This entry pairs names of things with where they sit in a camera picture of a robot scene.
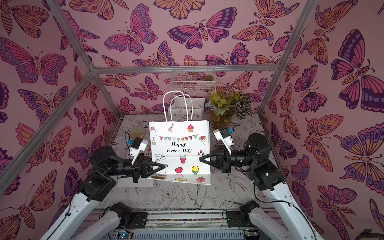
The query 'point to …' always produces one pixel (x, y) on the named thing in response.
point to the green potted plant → (222, 106)
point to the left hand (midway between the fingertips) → (163, 167)
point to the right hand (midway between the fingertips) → (203, 159)
